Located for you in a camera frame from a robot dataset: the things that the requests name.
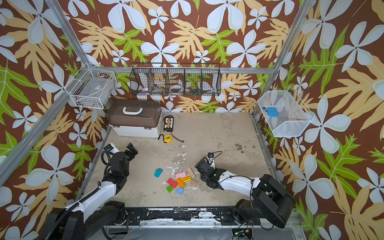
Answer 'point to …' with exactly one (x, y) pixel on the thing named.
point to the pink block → (180, 175)
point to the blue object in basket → (272, 112)
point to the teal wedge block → (158, 172)
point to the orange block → (180, 182)
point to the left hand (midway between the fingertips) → (124, 146)
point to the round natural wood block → (194, 183)
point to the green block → (169, 188)
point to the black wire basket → (180, 79)
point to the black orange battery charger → (168, 124)
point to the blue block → (180, 191)
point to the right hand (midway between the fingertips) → (205, 170)
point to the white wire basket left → (92, 86)
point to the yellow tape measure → (168, 139)
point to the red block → (172, 182)
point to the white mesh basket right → (286, 114)
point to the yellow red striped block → (186, 178)
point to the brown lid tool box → (134, 117)
